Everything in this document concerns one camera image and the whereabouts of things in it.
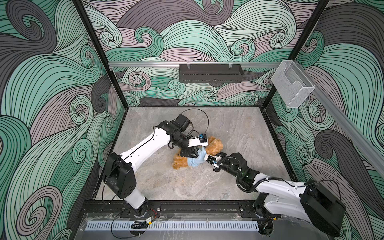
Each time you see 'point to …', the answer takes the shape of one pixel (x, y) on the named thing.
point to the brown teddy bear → (214, 147)
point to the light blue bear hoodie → (197, 162)
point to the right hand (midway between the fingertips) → (207, 152)
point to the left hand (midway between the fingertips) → (198, 152)
